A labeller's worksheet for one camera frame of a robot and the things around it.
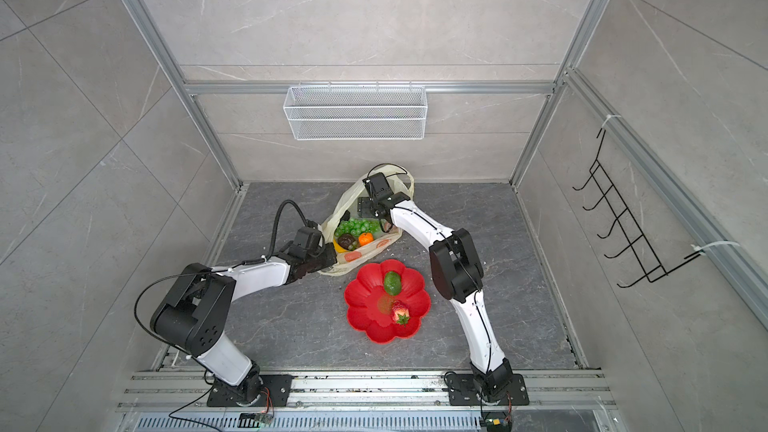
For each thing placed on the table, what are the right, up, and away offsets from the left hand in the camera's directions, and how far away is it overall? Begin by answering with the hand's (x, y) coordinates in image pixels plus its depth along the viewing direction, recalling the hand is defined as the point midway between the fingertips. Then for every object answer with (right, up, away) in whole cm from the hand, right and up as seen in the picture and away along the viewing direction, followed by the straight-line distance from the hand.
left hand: (337, 246), depth 95 cm
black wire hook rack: (+72, +1, -34) cm, 80 cm away
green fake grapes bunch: (+6, +6, +6) cm, 10 cm away
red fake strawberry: (+20, -17, -14) cm, 30 cm away
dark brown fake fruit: (+2, +2, +3) cm, 4 cm away
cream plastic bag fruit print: (+4, +13, -5) cm, 14 cm away
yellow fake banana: (0, -1, 0) cm, 1 cm away
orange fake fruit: (+9, +2, +3) cm, 10 cm away
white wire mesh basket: (+6, +45, +6) cm, 46 cm away
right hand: (+10, +14, +5) cm, 18 cm away
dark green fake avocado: (+18, -10, -8) cm, 22 cm away
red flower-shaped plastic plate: (+11, -17, -7) cm, 21 cm away
